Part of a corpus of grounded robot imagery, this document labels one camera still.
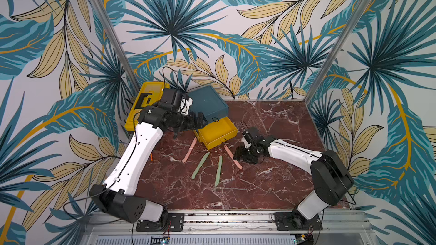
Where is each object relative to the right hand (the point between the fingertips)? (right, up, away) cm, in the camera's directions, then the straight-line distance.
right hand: (237, 158), depth 88 cm
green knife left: (-20, -4, +2) cm, 20 cm away
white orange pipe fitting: (-46, 0, +4) cm, 46 cm away
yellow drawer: (-13, +13, +3) cm, 18 cm away
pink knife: (-26, +3, +7) cm, 27 cm away
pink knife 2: (-2, +1, +2) cm, 3 cm away
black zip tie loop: (-7, +10, 0) cm, 12 cm away
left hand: (-18, +17, -17) cm, 30 cm away
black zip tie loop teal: (-11, +19, -2) cm, 23 cm away
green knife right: (-9, -7, 0) cm, 12 cm away
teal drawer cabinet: (-17, +31, +3) cm, 35 cm away
